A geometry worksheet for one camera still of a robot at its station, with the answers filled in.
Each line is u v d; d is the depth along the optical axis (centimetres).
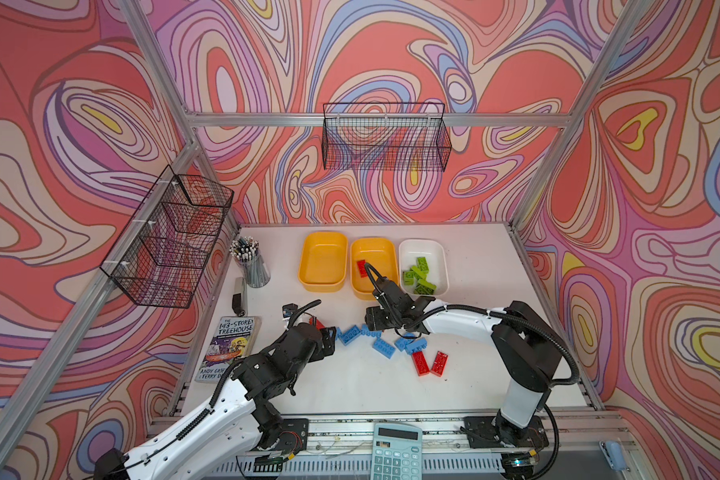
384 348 86
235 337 88
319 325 91
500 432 66
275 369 56
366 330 84
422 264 105
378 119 88
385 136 96
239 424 60
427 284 99
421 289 99
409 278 99
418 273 102
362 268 104
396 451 69
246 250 89
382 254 108
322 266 105
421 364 84
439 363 84
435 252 107
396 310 69
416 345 86
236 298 94
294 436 72
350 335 88
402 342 88
